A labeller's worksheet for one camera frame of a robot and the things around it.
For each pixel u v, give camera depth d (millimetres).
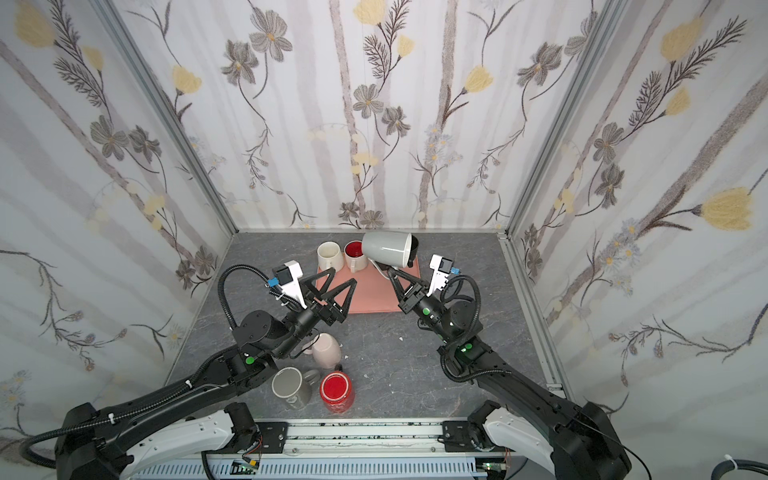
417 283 623
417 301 604
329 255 1024
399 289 661
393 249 633
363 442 736
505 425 584
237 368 532
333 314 558
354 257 1045
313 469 702
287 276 543
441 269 615
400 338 927
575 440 400
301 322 565
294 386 723
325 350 792
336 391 744
